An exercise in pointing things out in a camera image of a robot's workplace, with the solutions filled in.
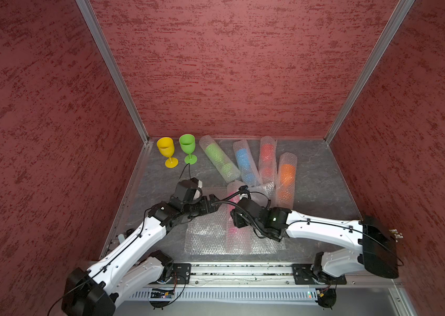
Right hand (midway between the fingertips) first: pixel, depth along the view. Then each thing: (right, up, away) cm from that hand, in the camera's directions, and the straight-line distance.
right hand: (236, 216), depth 79 cm
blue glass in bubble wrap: (+8, +16, +17) cm, 24 cm away
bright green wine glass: (-24, +31, +19) cm, 44 cm away
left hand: (-10, +3, -2) cm, 10 cm away
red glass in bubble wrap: (+17, +17, +16) cm, 28 cm away
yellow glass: (-35, +30, +18) cm, 50 cm away
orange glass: (+25, +13, +14) cm, 32 cm away
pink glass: (+1, -7, -5) cm, 9 cm away
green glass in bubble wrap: (-6, +21, +21) cm, 30 cm away
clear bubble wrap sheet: (-12, -8, +4) cm, 15 cm away
